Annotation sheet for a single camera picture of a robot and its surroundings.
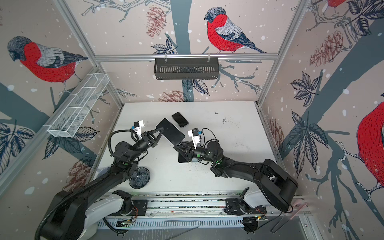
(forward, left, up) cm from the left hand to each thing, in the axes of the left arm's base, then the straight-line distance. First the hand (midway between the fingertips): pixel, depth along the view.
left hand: (162, 131), depth 68 cm
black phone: (+31, -3, -29) cm, 42 cm away
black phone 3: (0, -7, -29) cm, 30 cm away
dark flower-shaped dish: (-12, +15, -29) cm, 35 cm away
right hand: (-5, -5, -8) cm, 11 cm away
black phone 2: (+1, -3, -2) cm, 4 cm away
